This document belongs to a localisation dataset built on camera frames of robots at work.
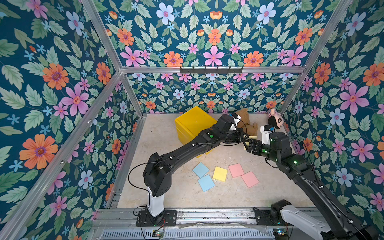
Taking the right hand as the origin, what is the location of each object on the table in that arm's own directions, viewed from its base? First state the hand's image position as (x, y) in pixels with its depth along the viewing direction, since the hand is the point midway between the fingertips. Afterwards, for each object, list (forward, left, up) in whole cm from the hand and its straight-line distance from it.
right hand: (249, 141), depth 74 cm
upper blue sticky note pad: (-5, +25, -24) cm, 35 cm away
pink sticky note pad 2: (-10, -4, -25) cm, 27 cm away
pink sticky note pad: (-4, +3, -25) cm, 26 cm away
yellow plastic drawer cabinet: (+14, +31, -3) cm, 34 cm away
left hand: (0, 0, +4) cm, 4 cm away
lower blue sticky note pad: (-13, +21, -24) cm, 35 cm away
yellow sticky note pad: (-7, +13, -24) cm, 29 cm away
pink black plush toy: (+30, -27, -15) cm, 43 cm away
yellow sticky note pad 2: (+1, -1, +2) cm, 2 cm away
